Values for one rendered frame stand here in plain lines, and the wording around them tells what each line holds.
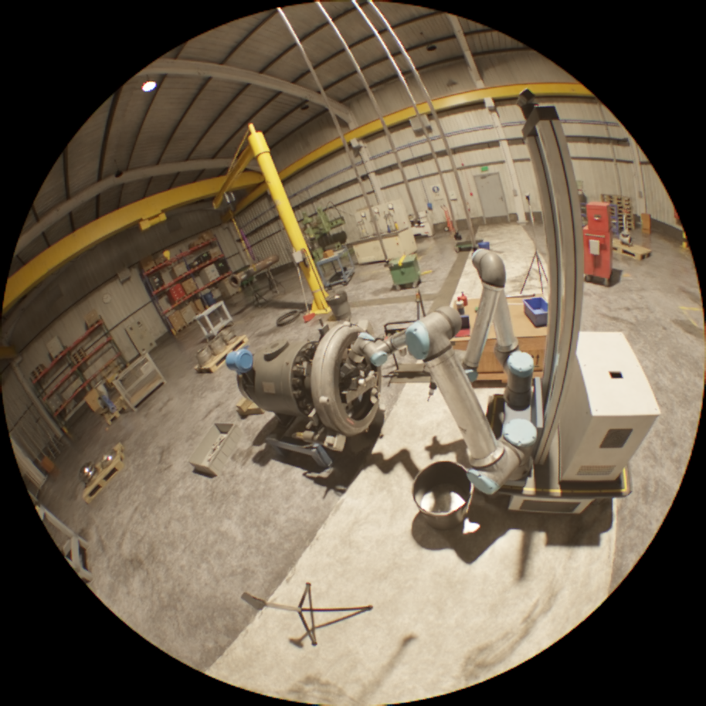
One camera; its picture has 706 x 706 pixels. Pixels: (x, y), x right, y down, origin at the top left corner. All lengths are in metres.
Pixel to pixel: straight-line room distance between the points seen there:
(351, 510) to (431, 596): 0.79
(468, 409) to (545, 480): 0.72
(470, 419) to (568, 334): 0.44
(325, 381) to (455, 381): 0.77
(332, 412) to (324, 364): 0.28
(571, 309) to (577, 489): 0.91
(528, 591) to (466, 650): 0.43
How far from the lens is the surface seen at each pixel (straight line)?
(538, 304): 2.46
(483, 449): 0.97
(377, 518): 1.73
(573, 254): 0.81
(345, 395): 1.49
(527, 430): 1.12
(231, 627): 2.10
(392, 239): 7.39
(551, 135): 0.80
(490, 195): 11.62
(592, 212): 4.34
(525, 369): 1.41
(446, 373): 0.84
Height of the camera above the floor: 1.56
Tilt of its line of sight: 29 degrees down
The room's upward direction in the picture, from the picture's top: 22 degrees counter-clockwise
